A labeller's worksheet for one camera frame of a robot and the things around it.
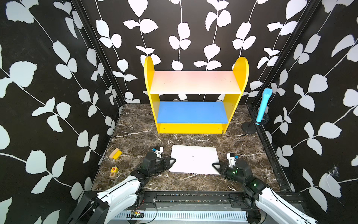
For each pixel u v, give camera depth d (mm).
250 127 1037
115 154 904
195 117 935
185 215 701
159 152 791
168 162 811
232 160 776
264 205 590
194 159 855
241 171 640
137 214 713
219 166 770
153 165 687
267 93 782
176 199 750
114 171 818
